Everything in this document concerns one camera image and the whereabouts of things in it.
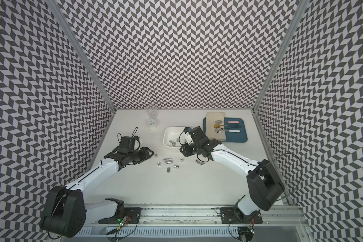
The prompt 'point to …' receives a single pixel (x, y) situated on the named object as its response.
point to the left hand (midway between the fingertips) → (151, 155)
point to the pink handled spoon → (220, 121)
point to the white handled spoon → (219, 130)
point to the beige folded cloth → (210, 118)
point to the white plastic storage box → (174, 136)
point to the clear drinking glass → (152, 111)
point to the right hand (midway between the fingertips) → (183, 151)
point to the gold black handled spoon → (217, 126)
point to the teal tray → (241, 137)
